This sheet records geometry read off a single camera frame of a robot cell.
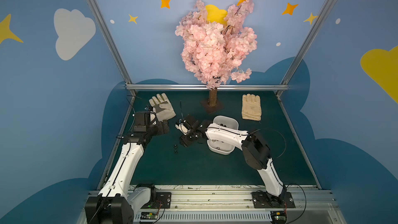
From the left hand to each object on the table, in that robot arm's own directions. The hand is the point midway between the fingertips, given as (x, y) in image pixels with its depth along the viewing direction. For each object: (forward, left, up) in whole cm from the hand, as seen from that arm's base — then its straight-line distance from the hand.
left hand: (160, 122), depth 82 cm
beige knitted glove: (+25, -59, -17) cm, 66 cm away
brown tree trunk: (+27, -30, -8) cm, 41 cm away
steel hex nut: (-6, -7, -17) cm, 20 cm away
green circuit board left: (-40, +1, -19) cm, 44 cm away
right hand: (-3, -13, -12) cm, 18 cm away
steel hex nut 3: (+10, -36, -17) cm, 41 cm away
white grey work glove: (+25, +6, -18) cm, 31 cm away
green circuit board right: (-39, -61, -20) cm, 75 cm away
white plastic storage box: (-6, -33, -16) cm, 37 cm away
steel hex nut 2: (-9, -8, -18) cm, 21 cm away
